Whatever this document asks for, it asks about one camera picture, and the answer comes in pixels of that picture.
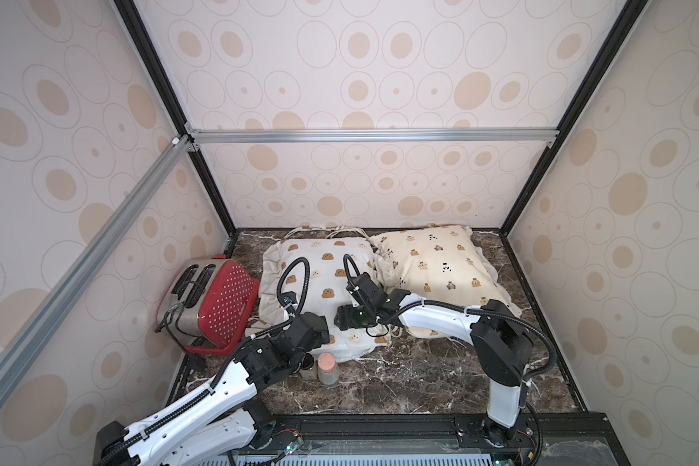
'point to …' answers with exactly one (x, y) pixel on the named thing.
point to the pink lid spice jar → (327, 369)
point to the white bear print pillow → (325, 257)
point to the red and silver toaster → (203, 303)
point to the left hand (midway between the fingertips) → (319, 322)
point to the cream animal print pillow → (436, 262)
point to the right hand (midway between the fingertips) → (351, 316)
